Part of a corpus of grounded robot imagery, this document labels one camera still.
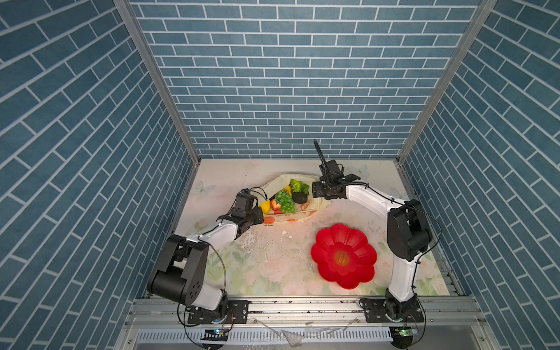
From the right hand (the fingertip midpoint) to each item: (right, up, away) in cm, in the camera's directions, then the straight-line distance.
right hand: (321, 190), depth 96 cm
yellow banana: (-14, 0, +5) cm, 15 cm away
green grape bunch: (-17, -4, +3) cm, 18 cm away
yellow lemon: (-25, -7, 0) cm, 26 cm away
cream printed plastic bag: (-9, -10, +3) cm, 13 cm away
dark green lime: (-7, 0, +5) cm, 8 cm away
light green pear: (-11, +1, +6) cm, 13 cm away
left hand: (-25, -10, -3) cm, 27 cm away
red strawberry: (-21, -7, 0) cm, 22 cm away
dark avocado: (-9, -4, +3) cm, 11 cm away
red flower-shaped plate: (+8, -26, -9) cm, 29 cm away
